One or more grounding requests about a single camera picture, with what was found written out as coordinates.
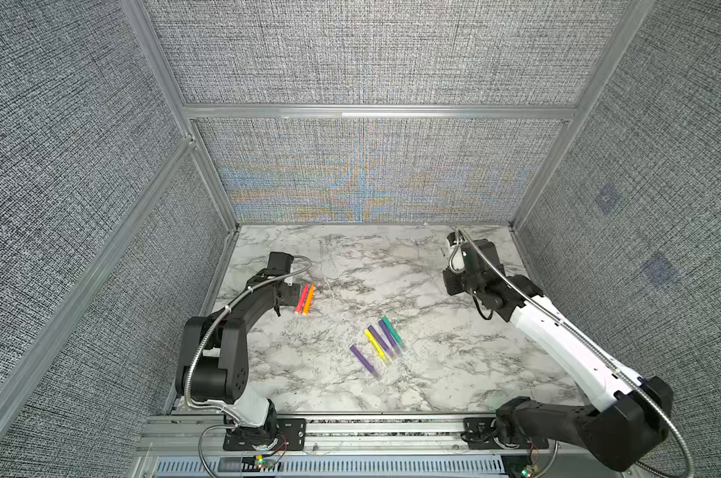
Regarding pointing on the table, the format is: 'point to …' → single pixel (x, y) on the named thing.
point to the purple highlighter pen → (369, 367)
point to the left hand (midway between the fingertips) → (285, 290)
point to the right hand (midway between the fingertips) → (451, 263)
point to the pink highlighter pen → (302, 298)
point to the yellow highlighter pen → (375, 346)
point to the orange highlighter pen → (306, 307)
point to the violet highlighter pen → (381, 342)
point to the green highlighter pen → (391, 328)
